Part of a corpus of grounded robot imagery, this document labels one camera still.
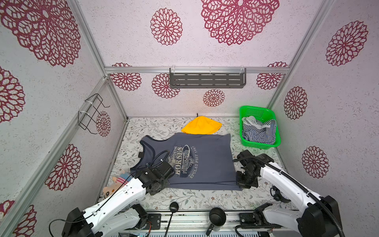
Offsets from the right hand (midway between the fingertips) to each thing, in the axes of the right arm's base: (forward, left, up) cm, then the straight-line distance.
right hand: (238, 184), depth 79 cm
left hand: (-2, +40, +1) cm, 40 cm away
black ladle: (-11, +34, -5) cm, 36 cm away
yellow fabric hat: (+47, +18, -5) cm, 51 cm away
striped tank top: (+44, -23, -8) cm, 51 cm away
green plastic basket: (+57, -30, -3) cm, 65 cm away
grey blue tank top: (+16, +20, -6) cm, 27 cm away
